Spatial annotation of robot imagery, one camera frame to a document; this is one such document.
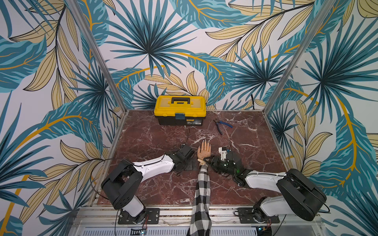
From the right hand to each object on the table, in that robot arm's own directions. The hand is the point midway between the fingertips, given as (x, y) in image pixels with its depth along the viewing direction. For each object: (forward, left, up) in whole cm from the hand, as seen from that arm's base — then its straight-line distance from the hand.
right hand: (204, 160), depth 84 cm
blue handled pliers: (+30, -15, -8) cm, 35 cm away
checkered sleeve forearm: (-30, +4, -2) cm, 30 cm away
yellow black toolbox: (+33, +14, +8) cm, 37 cm away
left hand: (-2, +9, -5) cm, 11 cm away
